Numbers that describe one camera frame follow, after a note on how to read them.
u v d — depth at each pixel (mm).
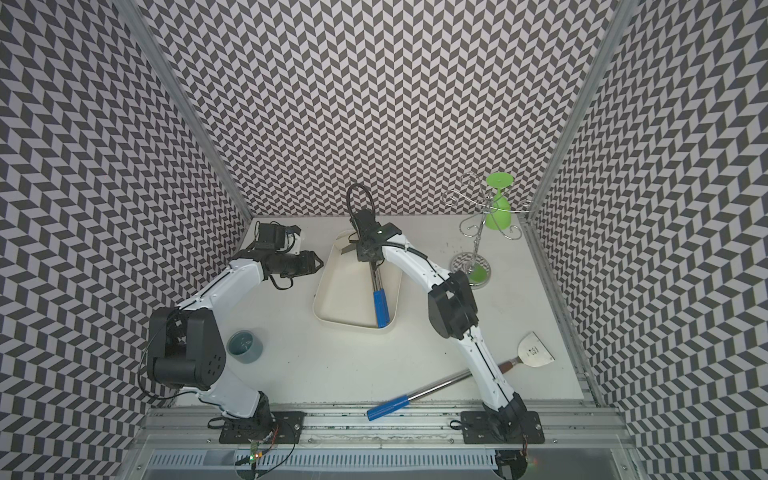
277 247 719
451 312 586
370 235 709
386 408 753
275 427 709
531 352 842
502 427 636
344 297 965
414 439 721
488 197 801
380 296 882
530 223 1198
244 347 783
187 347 449
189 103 887
